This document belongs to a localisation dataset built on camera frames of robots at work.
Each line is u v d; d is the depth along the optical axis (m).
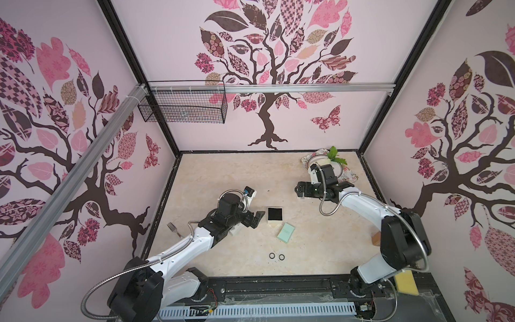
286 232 0.86
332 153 1.14
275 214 0.94
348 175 1.09
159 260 0.44
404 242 0.45
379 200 1.02
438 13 0.70
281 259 0.81
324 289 0.76
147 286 0.39
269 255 0.82
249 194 0.71
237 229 0.86
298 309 0.78
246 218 0.73
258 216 0.73
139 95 0.83
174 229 0.88
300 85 0.93
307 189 0.81
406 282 0.74
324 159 1.11
